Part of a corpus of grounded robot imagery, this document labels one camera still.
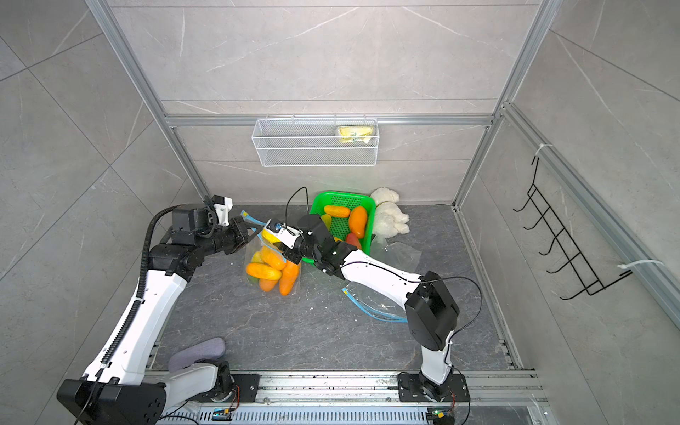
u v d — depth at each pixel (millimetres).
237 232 617
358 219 1083
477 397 726
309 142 1007
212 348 782
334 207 1139
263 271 837
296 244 686
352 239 1038
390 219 1005
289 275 865
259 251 881
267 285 883
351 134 847
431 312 462
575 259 626
